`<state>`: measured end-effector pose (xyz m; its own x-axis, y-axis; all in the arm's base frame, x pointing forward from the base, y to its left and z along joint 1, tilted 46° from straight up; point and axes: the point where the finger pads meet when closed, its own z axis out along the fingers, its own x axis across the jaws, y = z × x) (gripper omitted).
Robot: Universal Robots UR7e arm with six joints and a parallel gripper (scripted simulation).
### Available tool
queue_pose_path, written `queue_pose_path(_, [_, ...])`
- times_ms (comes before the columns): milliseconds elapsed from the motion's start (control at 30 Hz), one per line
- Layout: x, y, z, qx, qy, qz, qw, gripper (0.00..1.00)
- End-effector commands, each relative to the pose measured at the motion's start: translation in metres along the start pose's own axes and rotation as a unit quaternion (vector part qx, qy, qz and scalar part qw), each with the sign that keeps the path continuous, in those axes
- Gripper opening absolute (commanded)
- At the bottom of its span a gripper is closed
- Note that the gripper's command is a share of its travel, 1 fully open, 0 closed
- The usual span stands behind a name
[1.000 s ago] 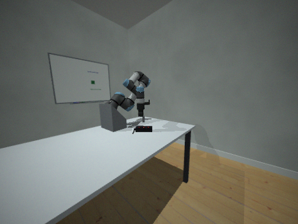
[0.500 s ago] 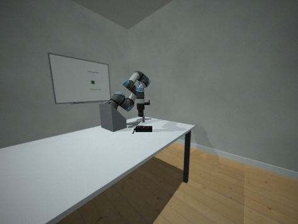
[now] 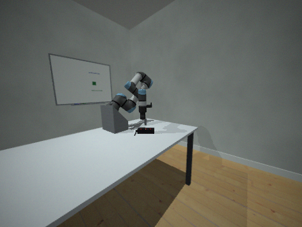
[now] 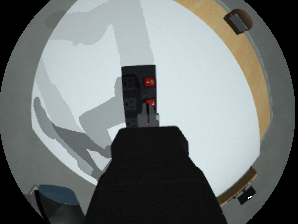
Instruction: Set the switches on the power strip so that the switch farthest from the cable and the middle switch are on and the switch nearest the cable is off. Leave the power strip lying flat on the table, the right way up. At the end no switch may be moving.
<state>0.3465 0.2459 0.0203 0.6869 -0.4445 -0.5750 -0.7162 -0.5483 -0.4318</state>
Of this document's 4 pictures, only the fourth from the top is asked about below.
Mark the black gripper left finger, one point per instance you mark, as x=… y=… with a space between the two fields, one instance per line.
x=143 y=117

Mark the black power strip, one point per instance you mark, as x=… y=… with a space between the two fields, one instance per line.
x=138 y=87

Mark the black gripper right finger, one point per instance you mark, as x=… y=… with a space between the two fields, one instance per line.
x=153 y=118

